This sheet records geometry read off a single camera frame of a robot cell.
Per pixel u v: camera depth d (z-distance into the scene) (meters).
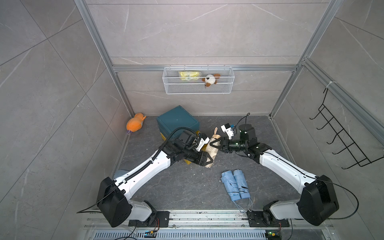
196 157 0.65
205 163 0.66
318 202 0.41
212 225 0.73
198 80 0.89
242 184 0.81
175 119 0.89
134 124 1.05
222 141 0.70
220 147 0.69
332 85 0.69
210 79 0.86
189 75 0.84
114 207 0.39
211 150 0.72
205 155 0.65
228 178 0.84
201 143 0.68
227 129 0.73
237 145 0.67
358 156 0.60
